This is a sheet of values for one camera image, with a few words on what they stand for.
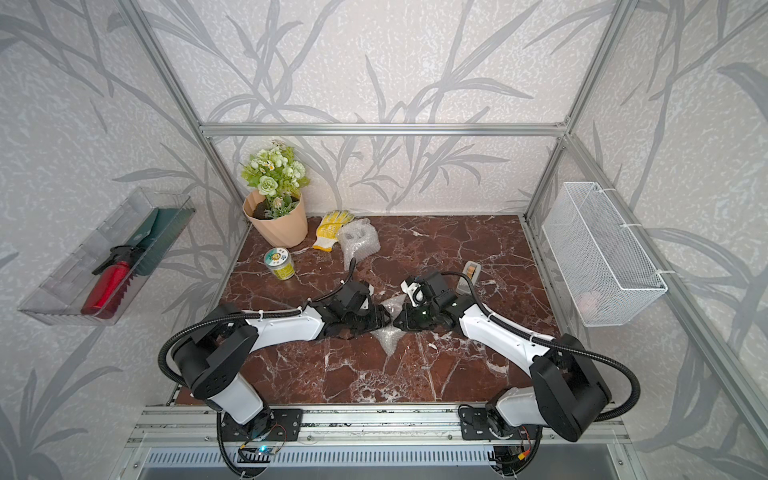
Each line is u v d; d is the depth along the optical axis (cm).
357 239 102
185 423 76
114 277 60
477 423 73
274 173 95
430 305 65
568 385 42
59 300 58
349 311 71
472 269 99
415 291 76
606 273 61
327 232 114
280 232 102
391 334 81
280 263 96
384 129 96
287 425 74
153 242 72
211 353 46
